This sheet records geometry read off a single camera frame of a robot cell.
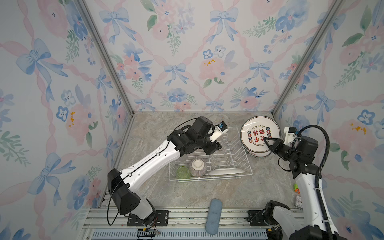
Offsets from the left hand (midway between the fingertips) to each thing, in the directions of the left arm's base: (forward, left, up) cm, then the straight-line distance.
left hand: (217, 140), depth 70 cm
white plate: (+9, -21, -4) cm, 23 cm away
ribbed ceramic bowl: (-5, +9, -22) cm, 24 cm away
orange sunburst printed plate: (+7, -29, -25) cm, 39 cm away
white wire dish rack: (+2, -11, -26) cm, 29 cm away
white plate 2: (-9, -6, -16) cm, 19 cm away
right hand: (+4, -25, -4) cm, 25 cm away
